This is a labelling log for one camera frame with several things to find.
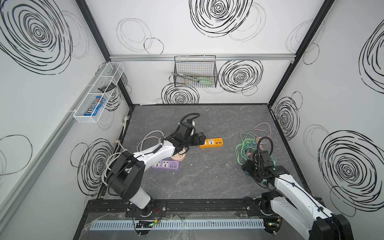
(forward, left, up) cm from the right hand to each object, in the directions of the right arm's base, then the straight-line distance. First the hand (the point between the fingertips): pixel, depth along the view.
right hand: (244, 168), depth 85 cm
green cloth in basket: (+40, +22, +32) cm, 55 cm away
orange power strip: (+16, +18, +1) cm, 24 cm away
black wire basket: (+77, +28, +15) cm, 83 cm away
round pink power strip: (+6, +38, +1) cm, 39 cm away
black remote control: (+31, +75, +34) cm, 88 cm away
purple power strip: (+1, +46, +1) cm, 46 cm away
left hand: (+14, +25, +11) cm, 31 cm away
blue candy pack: (+13, +77, +34) cm, 85 cm away
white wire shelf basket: (+46, +82, +33) cm, 99 cm away
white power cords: (+12, +75, +1) cm, 76 cm away
